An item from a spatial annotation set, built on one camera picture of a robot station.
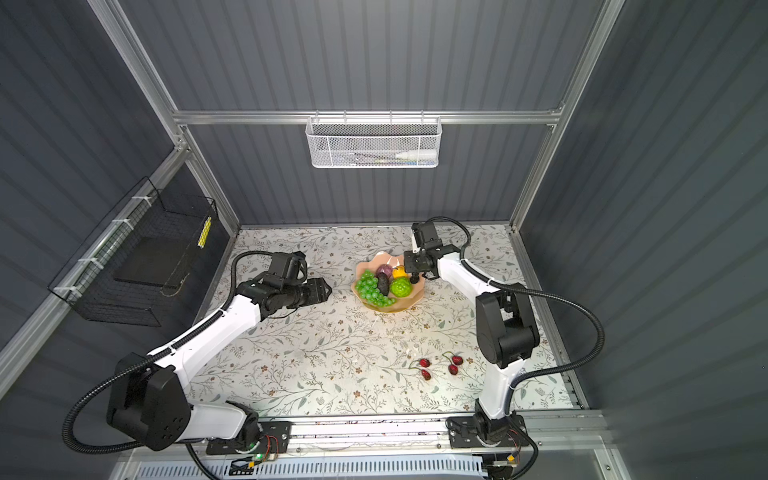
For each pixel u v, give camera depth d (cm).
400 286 94
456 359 85
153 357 43
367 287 93
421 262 70
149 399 41
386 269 99
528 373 53
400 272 99
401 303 95
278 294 62
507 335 50
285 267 66
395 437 75
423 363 85
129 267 72
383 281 96
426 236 75
